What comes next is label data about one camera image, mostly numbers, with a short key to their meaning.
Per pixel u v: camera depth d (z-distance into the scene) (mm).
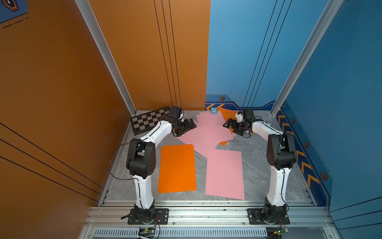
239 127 892
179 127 814
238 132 940
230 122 939
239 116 966
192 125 870
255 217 725
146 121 1094
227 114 1197
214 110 1200
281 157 562
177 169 899
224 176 874
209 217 752
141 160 522
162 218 732
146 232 715
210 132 1197
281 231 692
